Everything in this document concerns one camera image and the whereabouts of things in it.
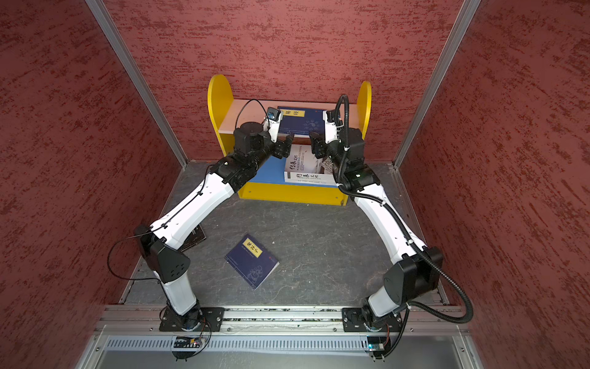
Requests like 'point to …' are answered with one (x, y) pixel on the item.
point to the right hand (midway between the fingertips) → (317, 134)
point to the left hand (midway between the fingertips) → (280, 133)
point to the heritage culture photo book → (303, 166)
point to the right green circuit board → (376, 343)
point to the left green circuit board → (188, 342)
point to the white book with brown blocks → (318, 179)
